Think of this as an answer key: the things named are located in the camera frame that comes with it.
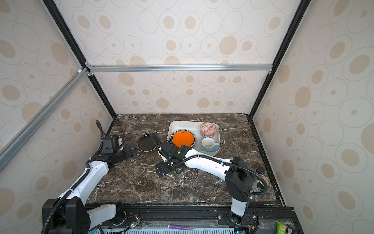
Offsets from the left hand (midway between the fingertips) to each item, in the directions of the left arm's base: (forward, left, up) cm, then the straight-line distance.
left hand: (133, 148), depth 86 cm
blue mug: (+6, -46, -6) cm, 47 cm away
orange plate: (+15, -28, -11) cm, 33 cm away
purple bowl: (+21, -47, -9) cm, 52 cm away
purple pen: (-38, -30, -10) cm, 49 cm away
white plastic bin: (+24, -37, -11) cm, 46 cm away
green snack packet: (-38, -78, -10) cm, 88 cm away
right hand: (-12, -20, -2) cm, 23 cm away
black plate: (+10, -4, -10) cm, 15 cm away
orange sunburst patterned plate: (+16, -20, -9) cm, 28 cm away
